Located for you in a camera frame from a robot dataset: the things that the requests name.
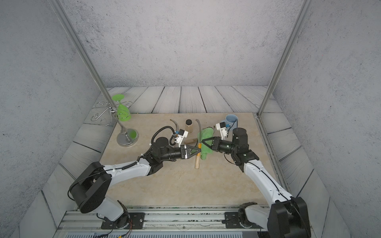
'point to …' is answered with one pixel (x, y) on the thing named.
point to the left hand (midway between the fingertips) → (201, 153)
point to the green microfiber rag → (206, 133)
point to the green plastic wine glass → (124, 114)
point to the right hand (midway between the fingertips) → (203, 142)
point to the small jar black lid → (189, 125)
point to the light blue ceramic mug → (231, 121)
